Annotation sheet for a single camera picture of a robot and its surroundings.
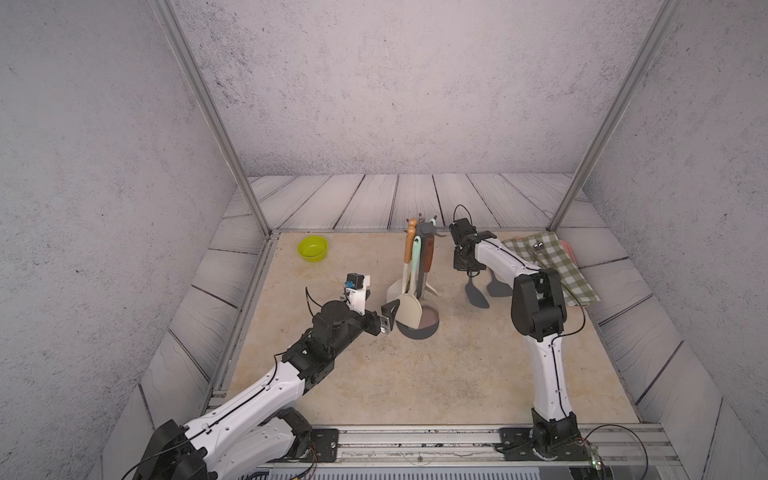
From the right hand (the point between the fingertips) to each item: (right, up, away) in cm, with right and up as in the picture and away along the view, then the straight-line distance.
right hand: (468, 262), depth 103 cm
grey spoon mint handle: (+2, -11, -3) cm, 11 cm away
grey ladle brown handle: (-19, +2, -35) cm, 40 cm away
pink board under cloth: (+39, +4, +8) cm, 40 cm away
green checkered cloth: (+31, +4, +8) cm, 32 cm away
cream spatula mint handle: (-22, -12, -22) cm, 33 cm away
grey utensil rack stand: (-15, -14, -18) cm, 27 cm away
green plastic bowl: (-56, +5, +10) cm, 57 cm away
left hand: (-27, -8, -29) cm, 40 cm away
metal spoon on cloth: (+29, +6, +11) cm, 32 cm away
